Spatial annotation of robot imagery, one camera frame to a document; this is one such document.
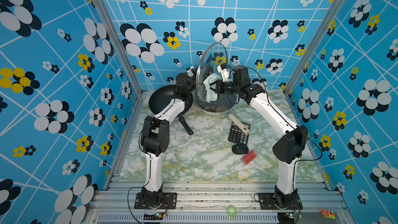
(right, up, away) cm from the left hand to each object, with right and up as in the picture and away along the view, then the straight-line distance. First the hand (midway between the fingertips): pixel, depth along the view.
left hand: (214, 65), depth 78 cm
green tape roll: (+9, -69, -6) cm, 70 cm away
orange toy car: (+50, -69, -10) cm, 86 cm away
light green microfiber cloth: (-1, -15, +1) cm, 15 cm away
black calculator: (+17, -38, +17) cm, 45 cm away
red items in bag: (+21, -50, +9) cm, 55 cm away
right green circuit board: (+33, -72, -8) cm, 79 cm away
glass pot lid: (+2, +12, +21) cm, 25 cm away
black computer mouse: (+16, -46, +11) cm, 50 cm away
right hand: (-2, -10, +2) cm, 10 cm away
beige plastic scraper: (+15, -32, +12) cm, 37 cm away
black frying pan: (-36, -14, +33) cm, 51 cm away
